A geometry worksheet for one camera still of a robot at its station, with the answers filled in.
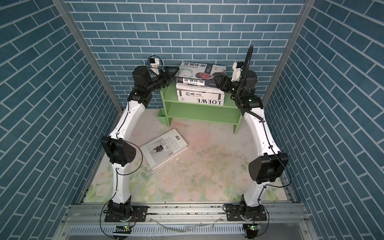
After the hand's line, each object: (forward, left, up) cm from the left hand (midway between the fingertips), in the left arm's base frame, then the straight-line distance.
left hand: (178, 71), depth 75 cm
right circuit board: (-63, -36, -46) cm, 86 cm away
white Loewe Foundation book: (-5, -12, -15) cm, 20 cm away
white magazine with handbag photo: (-20, +12, -42) cm, 48 cm away
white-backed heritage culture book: (-3, -3, -12) cm, 13 cm away
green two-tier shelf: (+1, -33, -33) cm, 46 cm away
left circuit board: (-61, +26, -49) cm, 82 cm away
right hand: (-4, -19, 0) cm, 19 cm away
